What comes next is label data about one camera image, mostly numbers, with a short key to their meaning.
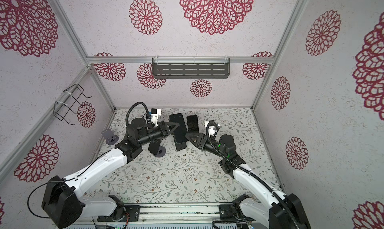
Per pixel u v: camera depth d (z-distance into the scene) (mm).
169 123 698
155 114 675
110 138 971
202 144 626
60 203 393
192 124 1048
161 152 947
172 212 756
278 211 399
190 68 953
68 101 783
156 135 639
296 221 366
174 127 695
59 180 421
